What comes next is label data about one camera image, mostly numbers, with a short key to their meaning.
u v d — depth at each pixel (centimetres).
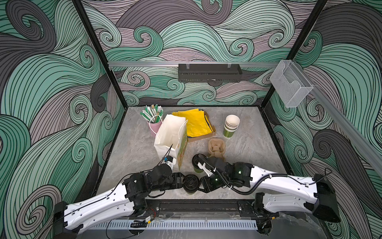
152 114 93
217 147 92
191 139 95
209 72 96
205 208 74
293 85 76
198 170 84
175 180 61
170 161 67
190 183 71
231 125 89
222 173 53
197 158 92
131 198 50
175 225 76
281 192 46
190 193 76
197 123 103
